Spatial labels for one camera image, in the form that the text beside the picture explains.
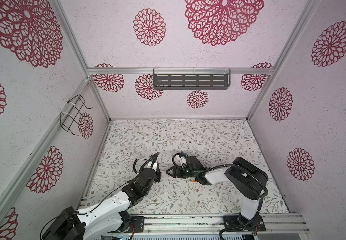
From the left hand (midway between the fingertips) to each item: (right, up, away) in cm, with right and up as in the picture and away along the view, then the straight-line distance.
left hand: (157, 166), depth 84 cm
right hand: (+6, -4, +4) cm, 8 cm away
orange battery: (+19, -5, -10) cm, 23 cm away
